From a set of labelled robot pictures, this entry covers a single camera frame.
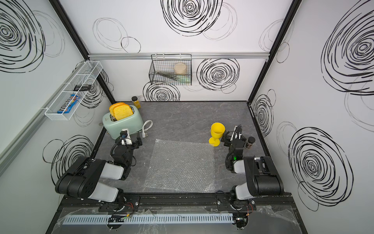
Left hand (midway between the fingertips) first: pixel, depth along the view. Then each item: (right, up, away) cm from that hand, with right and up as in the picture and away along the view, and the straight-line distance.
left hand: (130, 133), depth 87 cm
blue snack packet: (-24, +17, -16) cm, 34 cm away
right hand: (+65, 0, +2) cm, 65 cm away
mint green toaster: (0, +6, +6) cm, 8 cm away
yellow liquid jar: (-5, +21, +24) cm, 32 cm away
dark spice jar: (+73, -5, 0) cm, 73 cm away
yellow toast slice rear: (-11, +16, -1) cm, 19 cm away
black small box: (-21, +26, -8) cm, 34 cm away
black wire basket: (+17, +40, +10) cm, 45 cm away
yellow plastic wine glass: (+53, +1, +2) cm, 53 cm away
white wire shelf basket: (-25, +34, -1) cm, 43 cm away
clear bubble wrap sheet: (+31, -21, -1) cm, 37 cm away
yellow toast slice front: (-5, +13, +2) cm, 14 cm away
